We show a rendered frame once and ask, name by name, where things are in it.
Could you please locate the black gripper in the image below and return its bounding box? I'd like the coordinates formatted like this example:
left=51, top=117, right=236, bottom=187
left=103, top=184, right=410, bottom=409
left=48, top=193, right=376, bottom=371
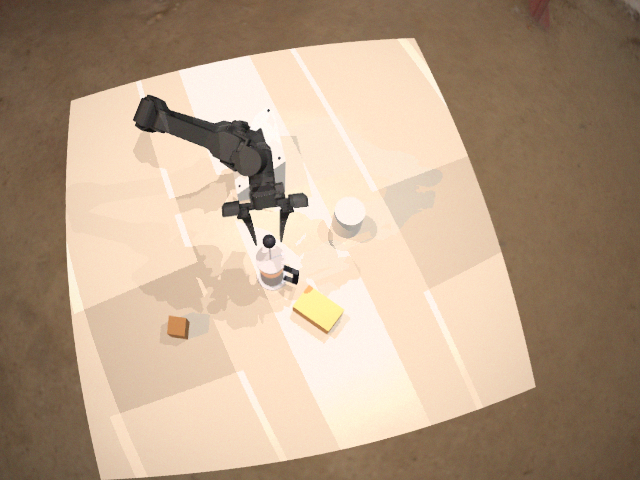
left=221, top=171, right=309, bottom=246

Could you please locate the glass french press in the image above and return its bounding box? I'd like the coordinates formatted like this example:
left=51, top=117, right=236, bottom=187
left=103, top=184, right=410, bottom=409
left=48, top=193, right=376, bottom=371
left=256, top=234, right=299, bottom=290

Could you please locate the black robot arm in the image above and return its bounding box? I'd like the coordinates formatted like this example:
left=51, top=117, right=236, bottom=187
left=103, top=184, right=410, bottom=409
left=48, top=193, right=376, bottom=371
left=133, top=95, right=285, bottom=210

